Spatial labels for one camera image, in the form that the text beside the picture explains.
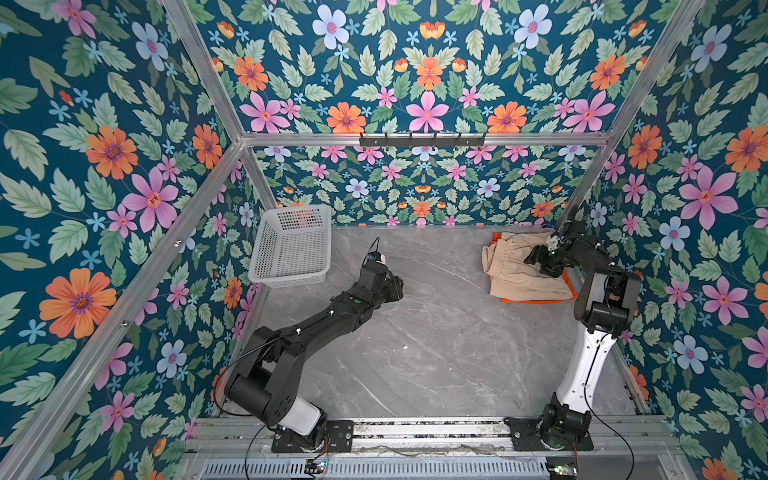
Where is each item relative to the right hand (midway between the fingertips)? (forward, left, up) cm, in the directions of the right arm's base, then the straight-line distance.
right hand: (536, 260), depth 104 cm
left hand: (-14, +47, +11) cm, 51 cm away
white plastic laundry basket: (+11, +91, -3) cm, 92 cm away
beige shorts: (-9, +11, +2) cm, 15 cm away
